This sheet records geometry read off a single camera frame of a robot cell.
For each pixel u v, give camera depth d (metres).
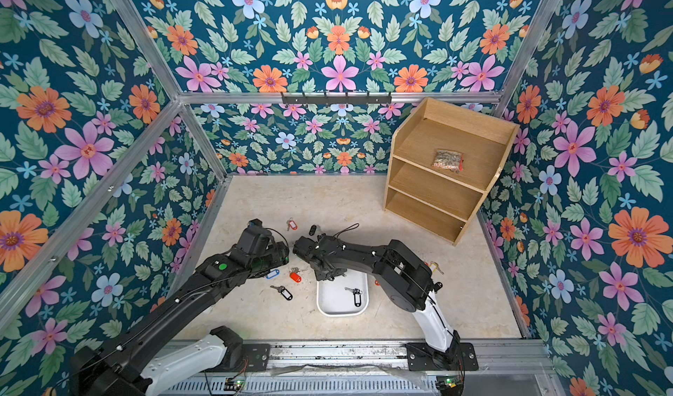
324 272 0.80
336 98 0.93
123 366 0.39
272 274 0.70
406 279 0.51
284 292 0.86
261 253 0.62
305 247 0.72
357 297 0.84
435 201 0.91
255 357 0.74
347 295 0.86
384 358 0.75
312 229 1.01
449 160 0.78
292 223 1.04
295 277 0.90
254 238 0.58
